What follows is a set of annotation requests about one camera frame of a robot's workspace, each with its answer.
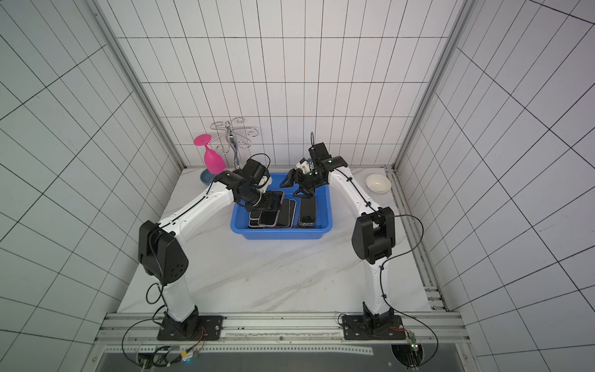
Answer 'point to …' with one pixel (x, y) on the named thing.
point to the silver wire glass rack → (235, 137)
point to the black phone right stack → (307, 213)
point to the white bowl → (378, 184)
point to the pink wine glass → (214, 160)
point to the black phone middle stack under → (292, 205)
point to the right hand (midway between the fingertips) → (278, 190)
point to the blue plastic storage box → (324, 222)
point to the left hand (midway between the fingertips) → (269, 211)
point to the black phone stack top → (283, 215)
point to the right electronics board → (410, 354)
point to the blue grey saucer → (206, 177)
